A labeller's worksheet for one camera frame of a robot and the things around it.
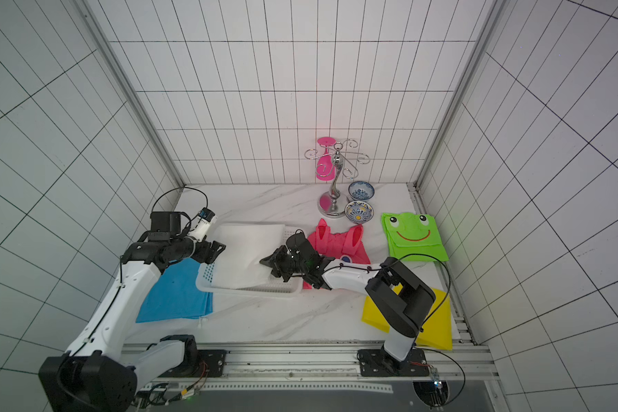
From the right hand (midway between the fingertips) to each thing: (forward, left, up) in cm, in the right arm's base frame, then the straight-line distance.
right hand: (250, 267), depth 79 cm
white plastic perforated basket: (-2, +16, -6) cm, 17 cm away
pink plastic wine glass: (+52, -22, -2) cm, 56 cm away
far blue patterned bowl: (+47, -39, -12) cm, 62 cm away
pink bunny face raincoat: (+18, -33, -13) cm, 40 cm away
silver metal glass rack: (+39, -26, -13) cm, 48 cm away
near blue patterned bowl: (+34, -37, -12) cm, 52 cm away
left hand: (+5, +13, +4) cm, 14 cm away
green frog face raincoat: (+24, -59, -14) cm, 65 cm away
